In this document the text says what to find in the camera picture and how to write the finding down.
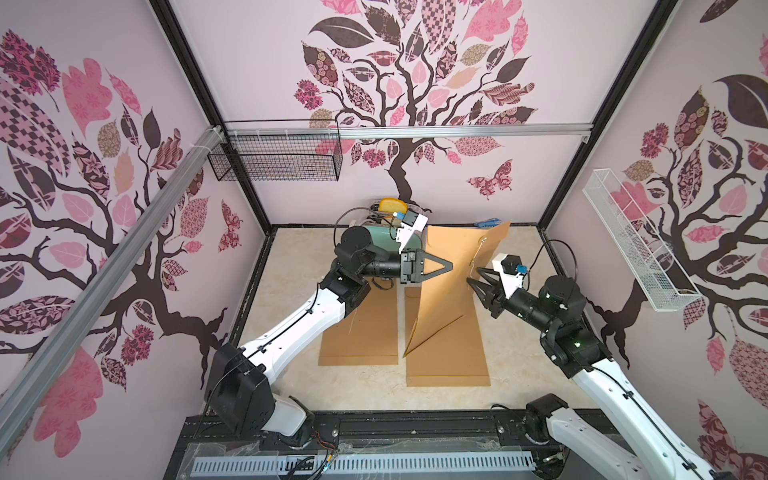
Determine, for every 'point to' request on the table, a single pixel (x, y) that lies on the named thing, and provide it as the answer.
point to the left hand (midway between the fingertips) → (447, 273)
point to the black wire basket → (277, 150)
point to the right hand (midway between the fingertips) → (474, 278)
